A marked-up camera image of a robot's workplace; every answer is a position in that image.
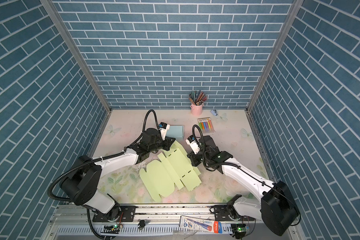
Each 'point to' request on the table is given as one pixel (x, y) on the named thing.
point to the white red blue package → (196, 223)
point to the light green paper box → (174, 168)
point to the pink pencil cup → (196, 110)
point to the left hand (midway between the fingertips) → (176, 140)
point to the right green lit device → (239, 229)
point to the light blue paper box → (176, 131)
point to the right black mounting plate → (226, 212)
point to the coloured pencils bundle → (197, 98)
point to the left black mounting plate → (125, 213)
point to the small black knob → (141, 224)
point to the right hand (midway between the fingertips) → (186, 153)
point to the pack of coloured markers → (205, 125)
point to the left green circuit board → (110, 229)
